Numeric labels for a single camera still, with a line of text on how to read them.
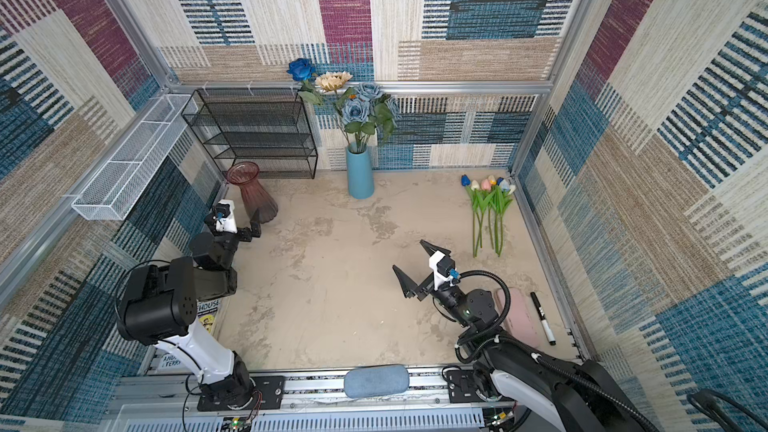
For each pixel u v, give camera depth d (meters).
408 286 0.66
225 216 0.76
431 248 0.73
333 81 0.82
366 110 0.87
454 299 0.66
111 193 0.71
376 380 0.73
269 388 0.76
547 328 0.82
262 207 1.01
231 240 0.81
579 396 0.42
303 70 0.85
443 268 0.61
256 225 0.86
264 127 1.08
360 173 1.02
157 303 0.50
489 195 1.09
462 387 0.73
